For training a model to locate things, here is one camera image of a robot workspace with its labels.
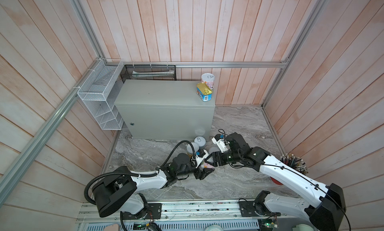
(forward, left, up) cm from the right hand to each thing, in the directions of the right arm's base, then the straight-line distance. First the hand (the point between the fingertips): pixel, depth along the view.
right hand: (209, 159), depth 75 cm
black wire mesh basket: (+52, +38, +17) cm, 67 cm away
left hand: (-2, -1, -4) cm, 5 cm away
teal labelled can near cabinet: (+16, +3, -10) cm, 20 cm away
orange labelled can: (-4, +2, +1) cm, 4 cm away
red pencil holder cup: (0, -44, -2) cm, 44 cm away
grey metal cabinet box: (+21, +24, +14) cm, 35 cm away
